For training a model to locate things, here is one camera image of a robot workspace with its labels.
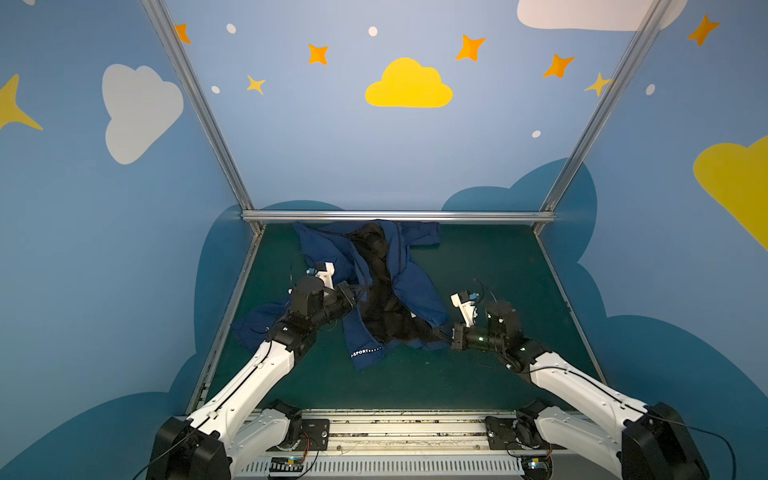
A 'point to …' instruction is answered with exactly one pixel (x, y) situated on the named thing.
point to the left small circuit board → (286, 464)
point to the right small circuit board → (536, 467)
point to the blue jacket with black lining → (397, 301)
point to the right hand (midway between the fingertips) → (437, 327)
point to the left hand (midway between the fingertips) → (365, 284)
